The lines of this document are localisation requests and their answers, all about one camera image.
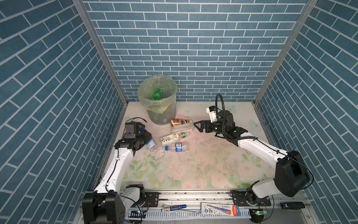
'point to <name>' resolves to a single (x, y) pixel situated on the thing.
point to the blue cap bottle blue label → (151, 145)
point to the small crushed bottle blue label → (178, 147)
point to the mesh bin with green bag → (162, 111)
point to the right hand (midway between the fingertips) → (197, 122)
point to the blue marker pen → (173, 207)
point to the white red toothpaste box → (211, 209)
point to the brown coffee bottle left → (176, 122)
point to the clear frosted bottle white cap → (182, 128)
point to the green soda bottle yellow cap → (157, 95)
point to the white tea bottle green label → (170, 138)
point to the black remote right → (292, 205)
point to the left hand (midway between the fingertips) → (150, 134)
